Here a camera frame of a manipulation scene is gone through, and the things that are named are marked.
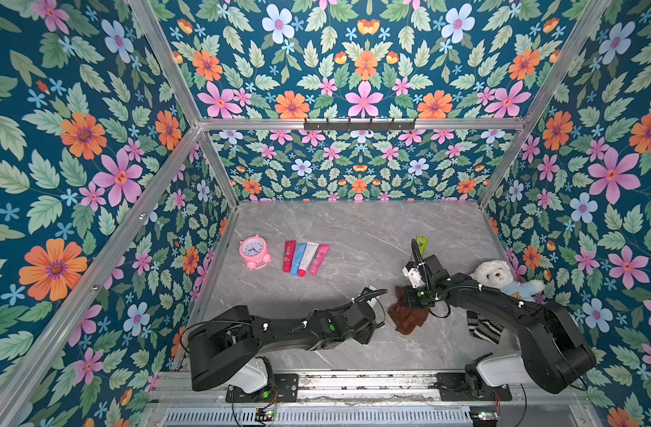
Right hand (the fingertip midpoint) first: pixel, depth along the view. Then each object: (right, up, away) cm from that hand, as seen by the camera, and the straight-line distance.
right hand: (404, 297), depth 88 cm
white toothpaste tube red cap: (-34, +14, +14) cm, 39 cm away
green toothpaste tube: (+11, +17, +17) cm, 27 cm away
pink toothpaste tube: (-30, +12, +13) cm, 35 cm away
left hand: (-12, -7, -5) cm, 14 cm away
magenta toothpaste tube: (-42, +14, +14) cm, 46 cm away
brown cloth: (0, -6, -2) cm, 7 cm away
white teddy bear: (+30, +8, -3) cm, 31 cm away
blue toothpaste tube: (-38, +13, +13) cm, 43 cm away
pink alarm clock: (-55, +14, +13) cm, 58 cm away
